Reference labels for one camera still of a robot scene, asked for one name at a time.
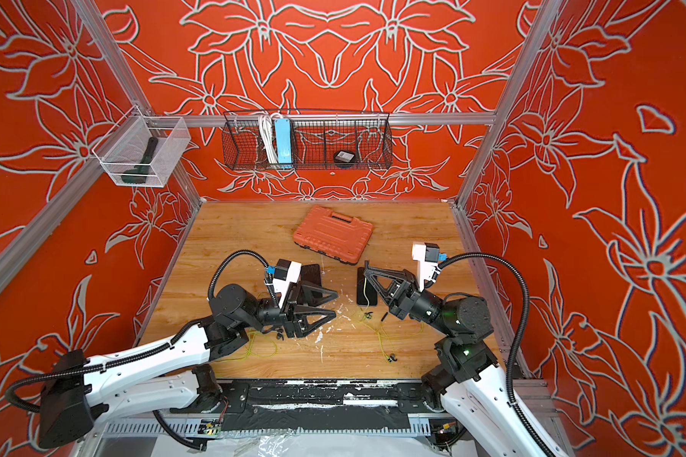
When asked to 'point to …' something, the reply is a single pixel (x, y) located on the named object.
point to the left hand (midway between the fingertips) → (333, 307)
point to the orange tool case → (339, 236)
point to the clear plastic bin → (142, 150)
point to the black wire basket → (307, 140)
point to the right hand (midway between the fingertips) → (364, 275)
